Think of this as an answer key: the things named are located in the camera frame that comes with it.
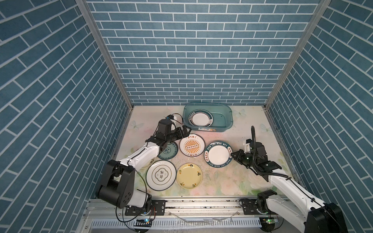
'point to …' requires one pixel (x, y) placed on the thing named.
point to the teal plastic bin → (222, 113)
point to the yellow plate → (189, 175)
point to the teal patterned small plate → (170, 152)
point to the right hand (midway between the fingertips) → (232, 154)
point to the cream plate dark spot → (144, 169)
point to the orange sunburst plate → (192, 145)
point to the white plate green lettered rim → (217, 154)
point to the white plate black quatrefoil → (161, 175)
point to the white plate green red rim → (200, 118)
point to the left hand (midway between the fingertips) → (190, 131)
